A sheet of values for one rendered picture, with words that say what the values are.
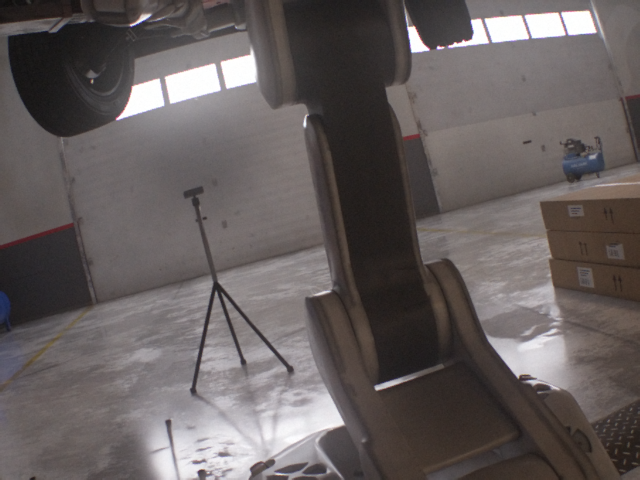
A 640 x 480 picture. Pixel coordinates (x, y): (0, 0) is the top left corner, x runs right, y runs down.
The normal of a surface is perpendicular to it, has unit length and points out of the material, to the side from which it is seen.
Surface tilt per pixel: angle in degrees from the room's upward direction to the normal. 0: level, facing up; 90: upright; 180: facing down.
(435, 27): 147
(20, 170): 90
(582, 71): 90
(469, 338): 47
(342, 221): 107
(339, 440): 70
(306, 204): 90
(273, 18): 112
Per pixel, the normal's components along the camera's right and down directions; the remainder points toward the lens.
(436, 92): 0.15, 0.04
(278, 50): 0.25, 0.39
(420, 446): -0.17, -0.89
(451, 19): 0.12, 0.85
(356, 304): 0.00, -0.50
